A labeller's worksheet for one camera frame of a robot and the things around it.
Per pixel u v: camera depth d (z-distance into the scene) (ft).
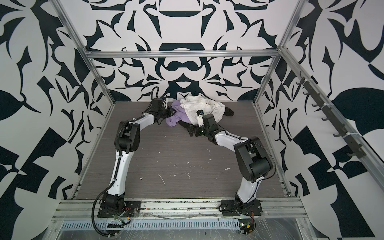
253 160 1.58
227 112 3.62
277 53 3.00
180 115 3.51
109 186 2.13
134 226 2.31
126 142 2.18
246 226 2.34
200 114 2.77
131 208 2.39
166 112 3.31
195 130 2.77
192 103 3.44
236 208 2.20
